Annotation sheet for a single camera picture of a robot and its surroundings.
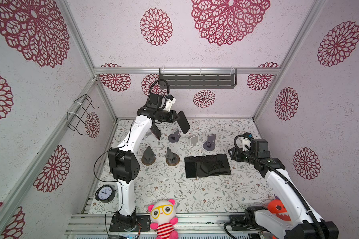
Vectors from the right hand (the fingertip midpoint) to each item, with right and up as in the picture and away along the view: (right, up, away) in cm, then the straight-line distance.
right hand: (235, 149), depth 81 cm
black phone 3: (-22, -14, +17) cm, 31 cm away
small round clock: (-71, -25, 0) cm, 75 cm away
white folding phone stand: (-21, +3, +17) cm, 27 cm away
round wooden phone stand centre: (-35, -7, +8) cm, 36 cm away
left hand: (-31, +17, +5) cm, 36 cm away
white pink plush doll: (-38, -31, -11) cm, 50 cm away
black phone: (-28, +15, +7) cm, 33 cm away
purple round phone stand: (-9, +1, +19) cm, 22 cm away
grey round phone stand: (-34, +5, +22) cm, 41 cm away
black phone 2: (0, -8, +21) cm, 22 cm away
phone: (-46, +10, +22) cm, 52 cm away
